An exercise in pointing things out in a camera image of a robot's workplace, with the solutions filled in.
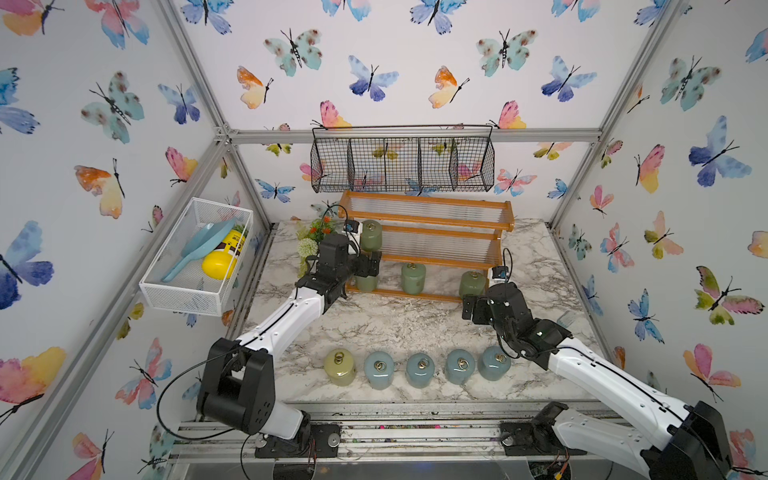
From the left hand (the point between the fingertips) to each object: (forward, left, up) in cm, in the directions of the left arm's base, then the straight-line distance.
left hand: (368, 247), depth 86 cm
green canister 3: (-2, -13, -13) cm, 19 cm away
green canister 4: (-4, -31, -13) cm, 34 cm away
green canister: (+5, -1, 0) cm, 5 cm away
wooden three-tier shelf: (+19, -21, -22) cm, 36 cm away
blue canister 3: (-30, -23, -13) cm, 40 cm away
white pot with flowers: (+12, +20, -7) cm, 25 cm away
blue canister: (-30, -3, -13) cm, 33 cm away
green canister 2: (-1, +2, -17) cm, 18 cm away
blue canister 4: (-29, -33, -15) cm, 46 cm away
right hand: (-14, -30, -4) cm, 34 cm away
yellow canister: (-29, +8, -14) cm, 33 cm away
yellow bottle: (-13, +33, +10) cm, 36 cm away
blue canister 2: (-30, -13, -14) cm, 36 cm away
